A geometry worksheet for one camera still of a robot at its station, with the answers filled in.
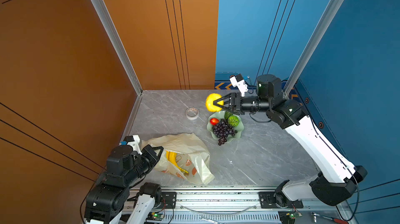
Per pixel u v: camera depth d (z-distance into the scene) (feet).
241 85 1.84
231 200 2.47
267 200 2.38
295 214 2.27
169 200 2.42
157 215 2.31
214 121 3.00
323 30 2.79
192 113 3.53
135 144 1.79
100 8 2.54
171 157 2.68
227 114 3.19
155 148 1.93
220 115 3.25
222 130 2.93
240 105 1.68
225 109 1.86
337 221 2.22
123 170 1.38
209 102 1.84
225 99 1.79
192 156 2.11
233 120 3.07
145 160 1.69
